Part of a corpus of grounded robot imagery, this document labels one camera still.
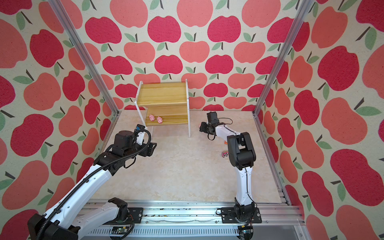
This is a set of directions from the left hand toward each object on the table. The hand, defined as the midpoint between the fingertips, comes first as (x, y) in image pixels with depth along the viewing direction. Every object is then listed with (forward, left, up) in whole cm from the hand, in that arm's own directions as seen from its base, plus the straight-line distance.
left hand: (152, 143), depth 78 cm
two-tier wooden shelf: (+18, -5, +11) cm, 22 cm away
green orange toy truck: (+12, -45, -20) cm, 50 cm away
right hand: (+24, -31, -16) cm, 42 cm away
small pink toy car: (+4, -42, -20) cm, 46 cm away
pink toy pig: (+21, +4, -3) cm, 22 cm away
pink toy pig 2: (+19, -1, -3) cm, 19 cm away
